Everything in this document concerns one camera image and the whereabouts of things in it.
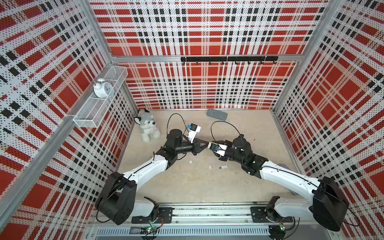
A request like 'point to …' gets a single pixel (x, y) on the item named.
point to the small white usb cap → (210, 167)
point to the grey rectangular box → (217, 114)
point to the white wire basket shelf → (93, 108)
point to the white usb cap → (190, 161)
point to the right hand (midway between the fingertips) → (215, 142)
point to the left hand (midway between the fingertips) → (211, 144)
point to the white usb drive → (224, 167)
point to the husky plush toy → (147, 126)
